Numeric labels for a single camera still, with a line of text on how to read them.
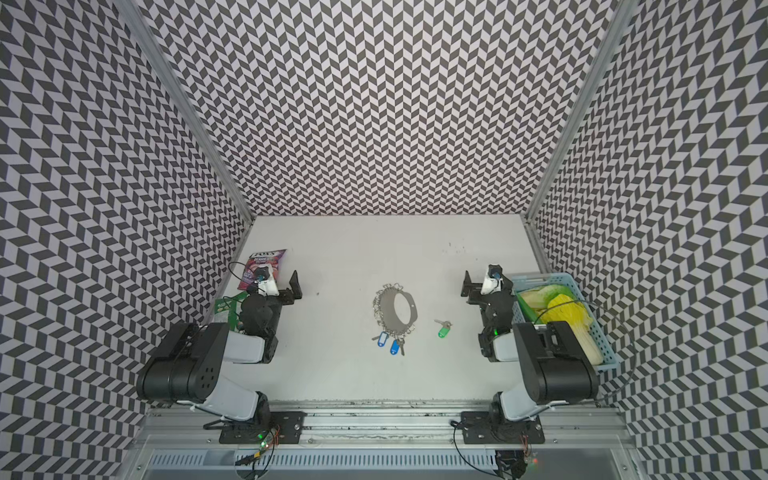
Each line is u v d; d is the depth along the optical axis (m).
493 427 0.66
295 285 0.85
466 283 0.83
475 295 0.81
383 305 0.94
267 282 0.76
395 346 0.87
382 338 0.88
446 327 0.91
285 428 0.72
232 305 0.93
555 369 0.44
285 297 0.81
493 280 0.77
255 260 1.02
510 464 0.80
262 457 0.69
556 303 0.84
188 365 0.45
